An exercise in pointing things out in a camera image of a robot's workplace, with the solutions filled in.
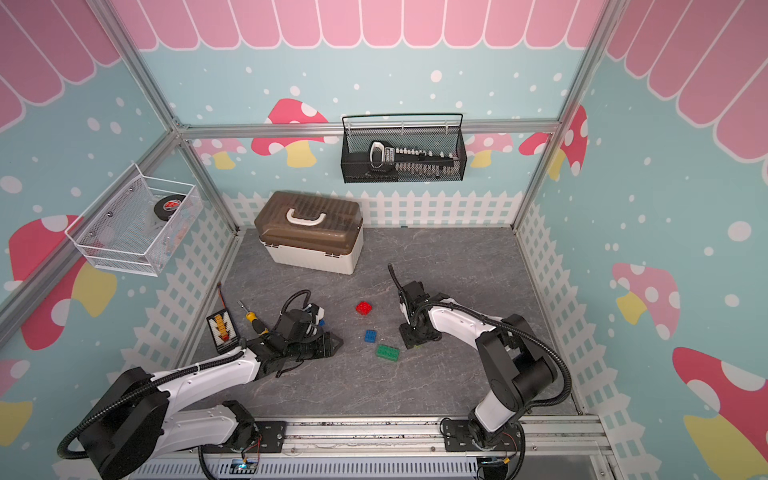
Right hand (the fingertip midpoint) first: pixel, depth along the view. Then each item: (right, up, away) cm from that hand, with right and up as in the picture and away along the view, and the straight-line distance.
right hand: (412, 338), depth 90 cm
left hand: (-22, -2, -4) cm, 23 cm away
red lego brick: (-15, +8, +5) cm, 18 cm away
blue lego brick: (-13, 0, +1) cm, 13 cm away
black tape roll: (-66, +38, -11) cm, 77 cm away
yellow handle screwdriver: (-49, +3, +3) cm, 49 cm away
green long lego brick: (-7, -3, -3) cm, 9 cm away
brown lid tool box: (-31, +32, 0) cm, 45 cm away
